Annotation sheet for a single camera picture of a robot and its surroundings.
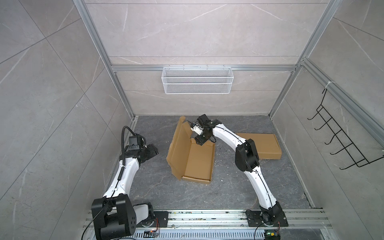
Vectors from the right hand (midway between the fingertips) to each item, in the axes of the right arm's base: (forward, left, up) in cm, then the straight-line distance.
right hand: (200, 137), depth 103 cm
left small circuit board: (-54, +26, -3) cm, 60 cm away
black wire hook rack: (-28, -62, +30) cm, 74 cm away
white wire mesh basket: (+29, +1, +27) cm, 40 cm away
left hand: (-14, +29, +11) cm, 34 cm away
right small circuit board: (-56, -32, -4) cm, 64 cm away
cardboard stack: (-15, +8, -4) cm, 18 cm away
